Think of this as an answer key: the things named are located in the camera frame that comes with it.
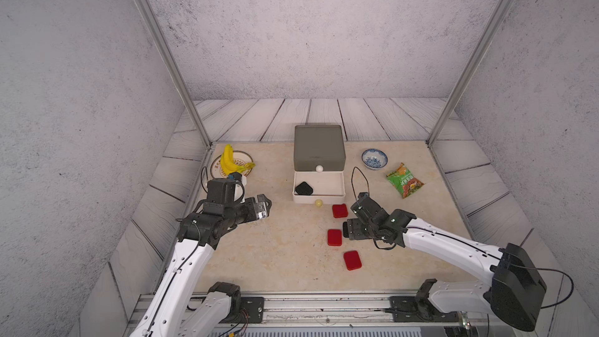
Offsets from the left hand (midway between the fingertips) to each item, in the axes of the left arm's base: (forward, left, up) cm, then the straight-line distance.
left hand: (263, 205), depth 74 cm
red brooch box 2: (-10, -30, -21) cm, 38 cm away
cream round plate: (+31, +27, -21) cm, 46 cm away
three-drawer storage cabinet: (+20, -19, -2) cm, 28 cm away
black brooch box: (+14, -13, -11) cm, 22 cm away
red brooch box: (-2, -24, -20) cm, 31 cm away
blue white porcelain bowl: (+34, -47, -19) cm, 61 cm away
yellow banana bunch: (+30, +21, -15) cm, 39 cm away
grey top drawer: (+24, -19, 0) cm, 31 cm away
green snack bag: (+19, -55, -16) cm, 60 cm away
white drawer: (+15, -19, -12) cm, 27 cm away
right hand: (-2, -32, -13) cm, 34 cm away
